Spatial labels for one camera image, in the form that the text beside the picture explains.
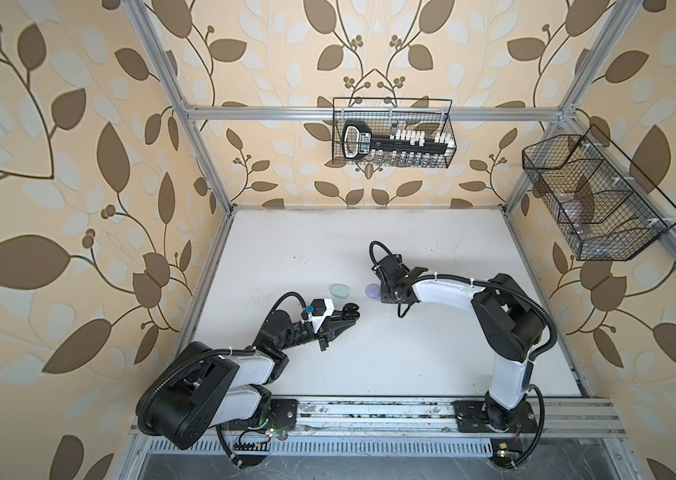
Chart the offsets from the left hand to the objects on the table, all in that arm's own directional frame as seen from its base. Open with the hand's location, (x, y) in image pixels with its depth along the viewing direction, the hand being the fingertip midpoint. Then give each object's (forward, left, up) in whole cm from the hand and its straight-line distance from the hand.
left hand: (353, 318), depth 75 cm
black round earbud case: (+1, +1, +1) cm, 2 cm away
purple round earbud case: (+15, -6, -14) cm, 21 cm away
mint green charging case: (+16, +5, -14) cm, 22 cm away
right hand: (+15, -13, -15) cm, 24 cm away
